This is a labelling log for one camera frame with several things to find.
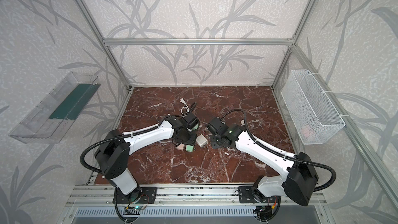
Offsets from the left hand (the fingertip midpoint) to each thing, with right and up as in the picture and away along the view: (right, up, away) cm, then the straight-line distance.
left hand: (194, 138), depth 86 cm
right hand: (+12, +2, -5) cm, 14 cm away
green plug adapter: (-3, -6, +1) cm, 7 cm away
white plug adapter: (+4, -2, +3) cm, 5 cm away
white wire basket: (+51, +16, -24) cm, 58 cm away
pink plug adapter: (-8, -6, +2) cm, 10 cm away
